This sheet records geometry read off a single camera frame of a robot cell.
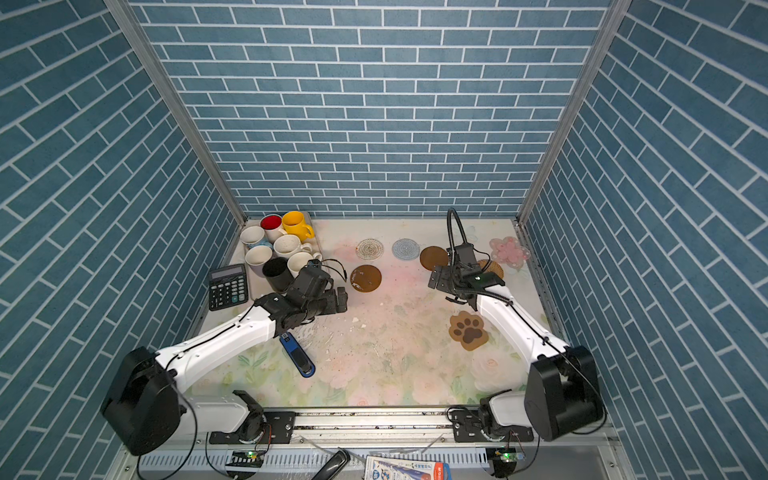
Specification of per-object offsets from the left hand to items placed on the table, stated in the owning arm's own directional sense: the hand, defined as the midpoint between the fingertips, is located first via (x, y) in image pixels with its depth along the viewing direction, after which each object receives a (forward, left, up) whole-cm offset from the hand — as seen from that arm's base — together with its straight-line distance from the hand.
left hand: (337, 297), depth 86 cm
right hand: (+5, -32, +4) cm, 32 cm away
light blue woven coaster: (+27, -21, -11) cm, 36 cm away
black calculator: (+10, +39, -10) cm, 41 cm away
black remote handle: (-39, -3, -6) cm, 39 cm away
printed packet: (-39, -12, -9) cm, 42 cm away
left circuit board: (-36, +20, -14) cm, 44 cm away
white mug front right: (+17, +15, -4) cm, 23 cm away
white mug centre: (+25, +21, -5) cm, 33 cm away
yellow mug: (+33, +20, -3) cm, 39 cm away
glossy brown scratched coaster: (+13, -7, -10) cm, 18 cm away
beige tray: (+10, +29, -10) cm, 32 cm away
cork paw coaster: (-6, -40, -10) cm, 41 cm away
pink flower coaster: (+25, -61, -9) cm, 66 cm away
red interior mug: (+33, +28, -3) cm, 43 cm away
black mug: (+12, +21, -4) cm, 25 cm away
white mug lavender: (+19, +30, -5) cm, 36 cm away
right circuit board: (-38, -43, -12) cm, 58 cm away
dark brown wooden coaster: (+24, -32, -11) cm, 41 cm away
